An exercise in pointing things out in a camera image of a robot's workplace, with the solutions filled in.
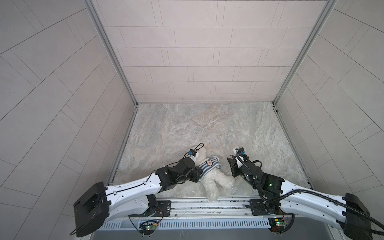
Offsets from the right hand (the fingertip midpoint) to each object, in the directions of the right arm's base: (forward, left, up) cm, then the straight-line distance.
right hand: (227, 161), depth 78 cm
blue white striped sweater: (-2, +10, -1) cm, 10 cm away
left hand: (-4, +12, -3) cm, 13 cm away
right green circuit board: (-28, -19, -10) cm, 35 cm away
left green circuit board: (-25, +40, -6) cm, 47 cm away
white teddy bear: (-6, +8, -2) cm, 10 cm away
